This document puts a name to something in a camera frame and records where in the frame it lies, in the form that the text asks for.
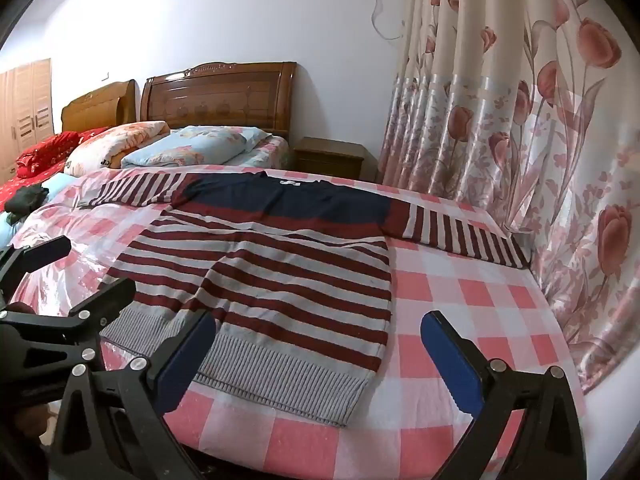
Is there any wooden nightstand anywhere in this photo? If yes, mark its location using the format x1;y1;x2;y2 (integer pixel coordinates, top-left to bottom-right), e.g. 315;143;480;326
292;136;378;183

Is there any large wooden headboard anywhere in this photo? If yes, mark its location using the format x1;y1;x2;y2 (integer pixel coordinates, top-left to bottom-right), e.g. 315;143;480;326
139;61;298;142

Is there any person's left hand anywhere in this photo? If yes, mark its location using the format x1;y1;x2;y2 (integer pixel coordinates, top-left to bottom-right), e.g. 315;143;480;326
12;402;51;445

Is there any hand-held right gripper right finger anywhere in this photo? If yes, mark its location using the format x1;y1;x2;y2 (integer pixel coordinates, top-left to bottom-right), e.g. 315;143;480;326
420;310;586;480

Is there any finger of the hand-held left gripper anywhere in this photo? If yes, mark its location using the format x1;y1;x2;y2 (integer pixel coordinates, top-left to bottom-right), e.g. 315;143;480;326
67;277;137;371
0;235;73;302

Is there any small wooden headboard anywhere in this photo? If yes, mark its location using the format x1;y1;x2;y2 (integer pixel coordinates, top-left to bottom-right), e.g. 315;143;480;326
60;79;138;133

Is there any dark cloth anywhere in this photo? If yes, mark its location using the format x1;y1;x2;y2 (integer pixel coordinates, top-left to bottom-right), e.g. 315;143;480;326
4;186;50;222

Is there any pink checked bed sheet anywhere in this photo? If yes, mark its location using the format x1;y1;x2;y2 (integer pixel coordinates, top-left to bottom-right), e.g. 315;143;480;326
7;162;588;480

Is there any light blue floral pillow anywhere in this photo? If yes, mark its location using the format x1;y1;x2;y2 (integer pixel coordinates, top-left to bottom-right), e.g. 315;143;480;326
120;125;273;170

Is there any red grey striped sweater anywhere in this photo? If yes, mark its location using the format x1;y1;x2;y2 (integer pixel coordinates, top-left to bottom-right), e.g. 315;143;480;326
77;171;531;428

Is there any light blue blanket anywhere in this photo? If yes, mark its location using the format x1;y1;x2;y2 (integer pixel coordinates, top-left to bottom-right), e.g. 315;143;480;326
0;172;73;247

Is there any light wooden wardrobe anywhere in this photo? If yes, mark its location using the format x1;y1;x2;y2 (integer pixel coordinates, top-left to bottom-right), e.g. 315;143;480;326
0;58;53;186

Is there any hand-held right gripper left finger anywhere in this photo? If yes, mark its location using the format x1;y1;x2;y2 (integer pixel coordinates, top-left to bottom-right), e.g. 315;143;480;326
50;309;218;480

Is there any pink floral curtain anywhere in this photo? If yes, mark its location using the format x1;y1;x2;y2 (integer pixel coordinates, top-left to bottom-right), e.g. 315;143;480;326
375;0;640;396

